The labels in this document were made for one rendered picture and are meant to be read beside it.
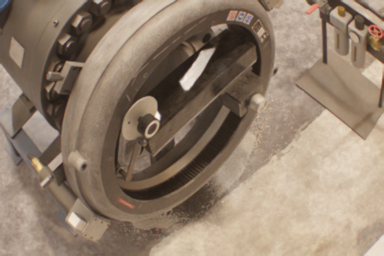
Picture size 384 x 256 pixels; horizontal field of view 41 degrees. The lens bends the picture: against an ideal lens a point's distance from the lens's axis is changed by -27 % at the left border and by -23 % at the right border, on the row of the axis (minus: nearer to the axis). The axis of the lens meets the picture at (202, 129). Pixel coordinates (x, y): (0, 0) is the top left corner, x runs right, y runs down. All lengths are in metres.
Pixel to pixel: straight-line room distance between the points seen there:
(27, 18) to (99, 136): 0.61
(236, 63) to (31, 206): 1.11
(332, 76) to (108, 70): 1.35
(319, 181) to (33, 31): 1.23
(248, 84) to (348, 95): 0.88
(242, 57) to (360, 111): 0.90
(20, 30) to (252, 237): 1.13
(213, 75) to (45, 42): 0.52
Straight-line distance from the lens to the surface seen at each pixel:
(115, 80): 1.37
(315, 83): 2.50
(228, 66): 1.64
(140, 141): 1.50
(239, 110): 1.69
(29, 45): 1.77
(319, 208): 2.18
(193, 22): 1.44
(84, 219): 1.67
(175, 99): 1.59
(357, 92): 2.50
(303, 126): 2.37
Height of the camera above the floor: 1.92
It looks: 54 degrees down
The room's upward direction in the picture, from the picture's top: 8 degrees counter-clockwise
